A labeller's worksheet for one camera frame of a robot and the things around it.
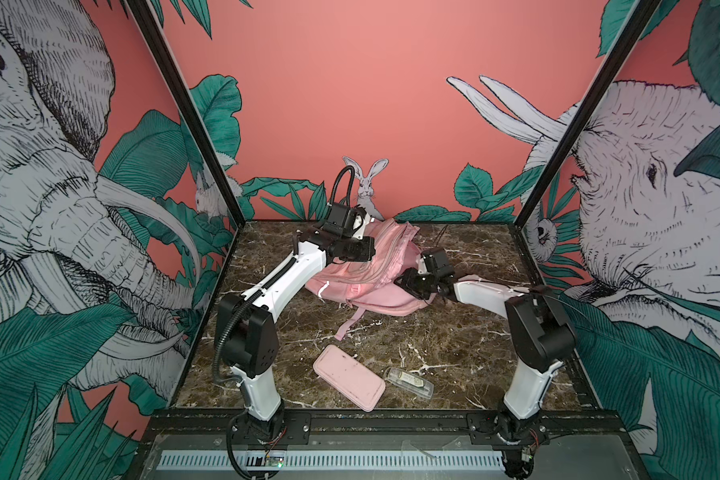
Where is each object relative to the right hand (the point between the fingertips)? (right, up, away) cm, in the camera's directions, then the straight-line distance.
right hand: (395, 280), depth 93 cm
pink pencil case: (-14, -26, -12) cm, 32 cm away
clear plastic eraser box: (+3, -27, -12) cm, 30 cm away
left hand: (-6, +11, -9) cm, 15 cm away
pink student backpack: (-8, 0, -7) cm, 10 cm away
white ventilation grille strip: (-51, -41, -23) cm, 69 cm away
